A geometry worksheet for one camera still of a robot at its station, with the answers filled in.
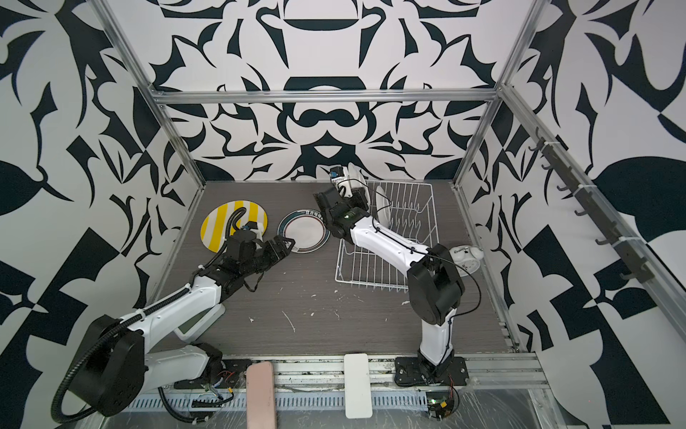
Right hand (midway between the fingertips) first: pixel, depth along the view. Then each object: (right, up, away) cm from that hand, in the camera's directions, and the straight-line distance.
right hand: (361, 187), depth 85 cm
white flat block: (-2, -52, -16) cm, 54 cm away
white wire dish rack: (+21, -9, +20) cm, 30 cm away
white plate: (+8, -7, +10) cm, 15 cm away
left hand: (-23, -17, 0) cm, 29 cm away
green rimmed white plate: (-20, -14, +21) cm, 32 cm away
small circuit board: (+20, -58, -13) cm, 63 cm away
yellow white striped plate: (-56, -14, +20) cm, 61 cm away
